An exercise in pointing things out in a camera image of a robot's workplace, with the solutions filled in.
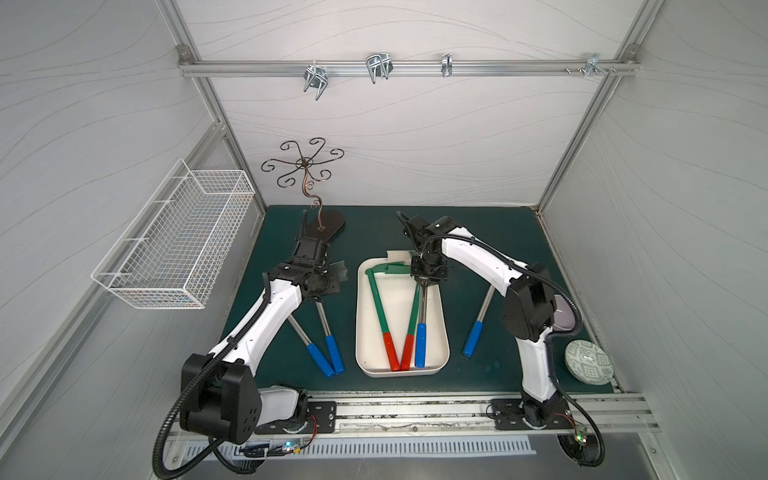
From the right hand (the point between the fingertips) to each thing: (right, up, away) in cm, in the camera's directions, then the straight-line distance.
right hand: (419, 281), depth 88 cm
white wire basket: (-60, +10, -19) cm, 63 cm away
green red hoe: (-15, -2, +8) cm, 17 cm away
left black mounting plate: (-27, -32, -15) cm, 44 cm away
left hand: (-26, 0, -4) cm, 26 cm away
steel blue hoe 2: (-27, -1, +15) cm, 31 cm away
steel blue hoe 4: (+17, -13, -1) cm, 22 cm away
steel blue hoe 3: (0, -11, -10) cm, 15 cm away
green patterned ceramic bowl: (+47, -22, -7) cm, 52 cm away
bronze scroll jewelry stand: (-35, +36, +2) cm, 50 cm away
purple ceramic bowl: (+47, -11, +5) cm, 48 cm away
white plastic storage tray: (-7, -5, +6) cm, 11 cm away
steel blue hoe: (-26, -23, -8) cm, 36 cm away
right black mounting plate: (+21, -31, -15) cm, 40 cm away
